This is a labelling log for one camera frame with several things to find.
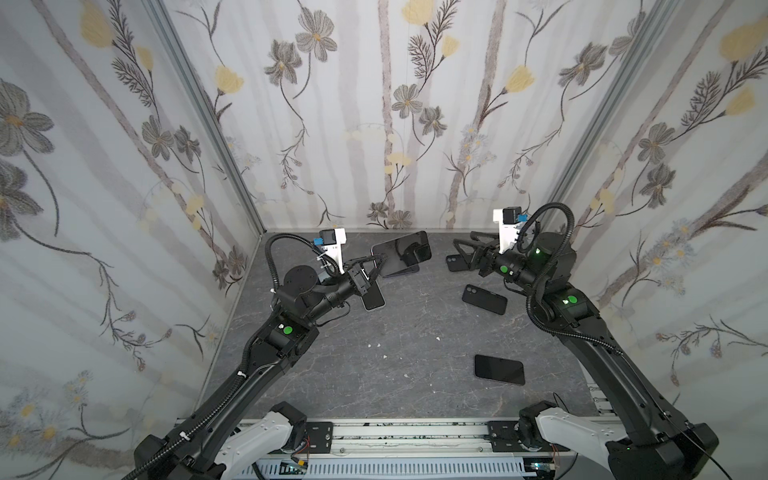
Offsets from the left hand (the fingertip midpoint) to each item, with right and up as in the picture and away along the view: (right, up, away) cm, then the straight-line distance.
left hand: (382, 252), depth 61 cm
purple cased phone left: (+6, +1, +35) cm, 35 cm away
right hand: (+18, +4, +3) cm, 19 cm away
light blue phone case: (-3, -18, +37) cm, 42 cm away
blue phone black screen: (-4, -16, +38) cm, 41 cm away
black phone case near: (+34, -15, +40) cm, 55 cm away
